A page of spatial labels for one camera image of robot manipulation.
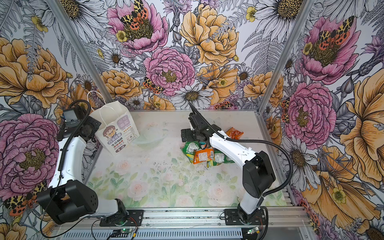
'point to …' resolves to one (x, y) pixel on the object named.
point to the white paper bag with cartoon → (117, 130)
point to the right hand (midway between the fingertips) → (189, 138)
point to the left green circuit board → (126, 230)
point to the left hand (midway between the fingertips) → (97, 128)
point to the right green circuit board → (255, 230)
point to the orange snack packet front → (202, 155)
